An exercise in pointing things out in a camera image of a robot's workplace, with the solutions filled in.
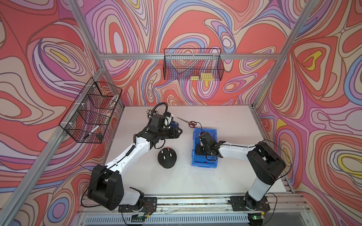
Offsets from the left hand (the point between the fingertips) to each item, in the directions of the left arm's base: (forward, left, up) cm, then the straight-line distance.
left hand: (180, 131), depth 81 cm
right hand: (-5, -11, -19) cm, 22 cm away
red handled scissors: (+20, -9, -18) cm, 28 cm away
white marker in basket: (-4, +46, +7) cm, 47 cm away
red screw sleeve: (-7, +7, -8) cm, 13 cm away
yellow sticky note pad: (+33, -17, +16) cm, 41 cm away
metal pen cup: (+16, +21, 0) cm, 27 cm away
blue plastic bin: (-10, -12, -17) cm, 23 cm away
